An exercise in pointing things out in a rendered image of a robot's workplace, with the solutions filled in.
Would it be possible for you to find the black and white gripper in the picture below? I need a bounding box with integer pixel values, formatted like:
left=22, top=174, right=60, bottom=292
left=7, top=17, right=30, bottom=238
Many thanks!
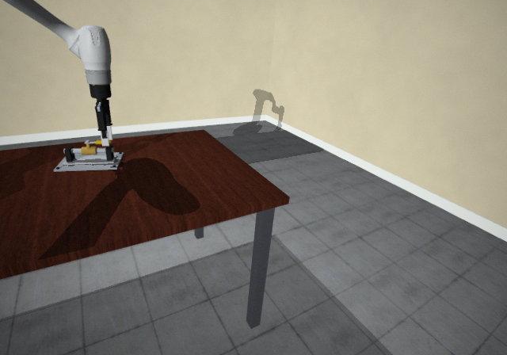
left=90, top=84, right=112, bottom=146

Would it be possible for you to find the ball valve with yellow lever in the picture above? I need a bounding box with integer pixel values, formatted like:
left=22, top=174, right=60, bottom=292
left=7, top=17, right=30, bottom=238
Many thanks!
left=63, top=140, right=117, bottom=165

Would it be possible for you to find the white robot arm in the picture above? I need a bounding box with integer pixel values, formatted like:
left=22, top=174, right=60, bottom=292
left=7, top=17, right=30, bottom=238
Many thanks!
left=3, top=0, right=112, bottom=86

